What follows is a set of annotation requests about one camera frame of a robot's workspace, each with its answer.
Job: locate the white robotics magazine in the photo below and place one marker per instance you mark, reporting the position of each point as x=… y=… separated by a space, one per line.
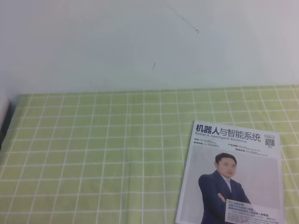
x=233 y=175

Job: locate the green checkered tablecloth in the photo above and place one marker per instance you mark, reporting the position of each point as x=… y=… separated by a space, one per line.
x=118 y=157

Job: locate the dark object at left edge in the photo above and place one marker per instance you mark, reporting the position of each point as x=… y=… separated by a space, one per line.
x=6 y=112

